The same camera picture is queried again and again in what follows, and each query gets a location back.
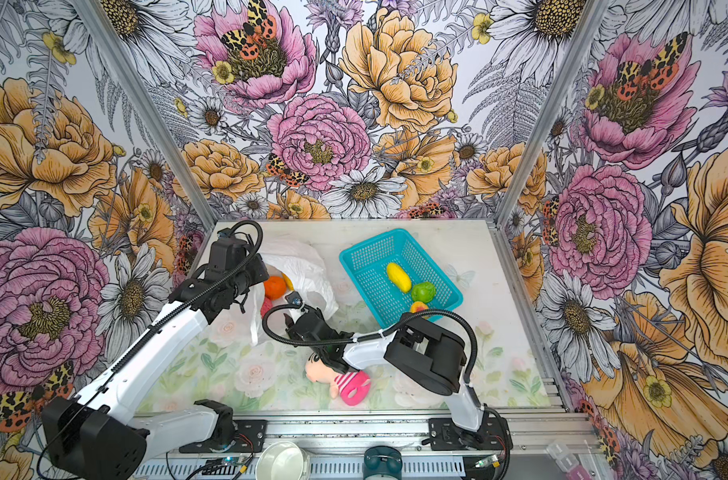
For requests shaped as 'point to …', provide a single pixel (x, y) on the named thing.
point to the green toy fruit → (423, 291)
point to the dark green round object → (382, 463)
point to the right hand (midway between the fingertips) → (292, 318)
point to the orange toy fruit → (274, 288)
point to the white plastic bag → (307, 269)
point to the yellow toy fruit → (398, 277)
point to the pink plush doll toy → (352, 387)
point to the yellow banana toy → (288, 282)
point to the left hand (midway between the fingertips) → (260, 273)
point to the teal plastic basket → (366, 263)
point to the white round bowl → (283, 460)
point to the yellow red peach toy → (418, 307)
